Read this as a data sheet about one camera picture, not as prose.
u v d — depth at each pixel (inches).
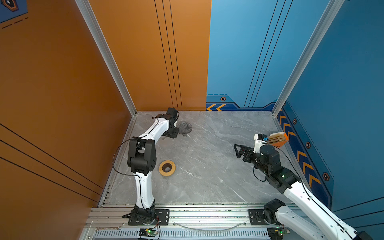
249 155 26.3
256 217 28.5
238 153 26.9
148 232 27.8
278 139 36.9
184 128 41.5
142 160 21.6
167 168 35.3
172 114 31.4
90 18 28.5
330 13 28.1
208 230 27.9
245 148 26.6
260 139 25.9
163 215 29.2
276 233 27.7
